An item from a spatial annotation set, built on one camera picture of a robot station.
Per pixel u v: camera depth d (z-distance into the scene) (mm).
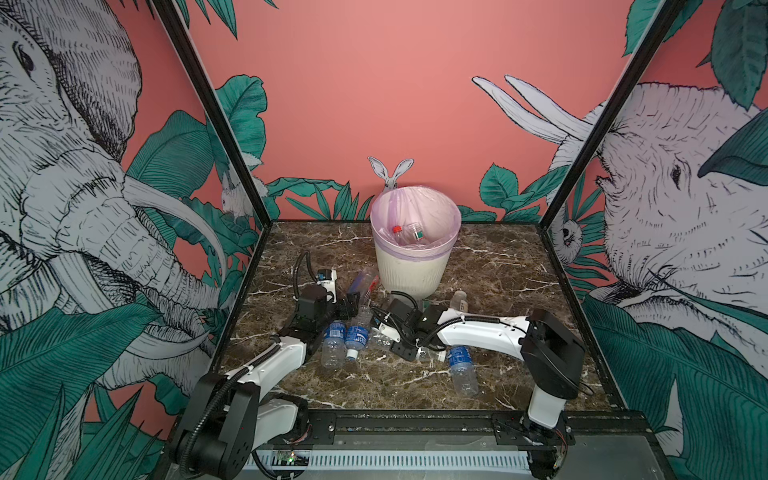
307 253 1104
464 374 838
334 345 878
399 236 1007
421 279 874
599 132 910
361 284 1029
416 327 638
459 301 928
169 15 696
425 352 818
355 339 838
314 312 671
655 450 716
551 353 458
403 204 932
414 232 987
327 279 764
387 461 701
